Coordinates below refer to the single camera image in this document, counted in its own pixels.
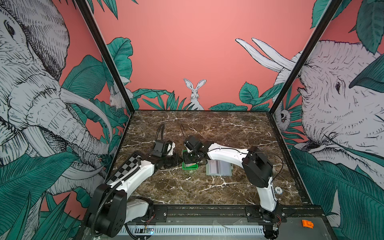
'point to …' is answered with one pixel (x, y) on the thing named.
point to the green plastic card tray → (188, 166)
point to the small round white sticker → (278, 190)
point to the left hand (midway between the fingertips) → (183, 158)
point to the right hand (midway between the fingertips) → (181, 160)
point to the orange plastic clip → (307, 224)
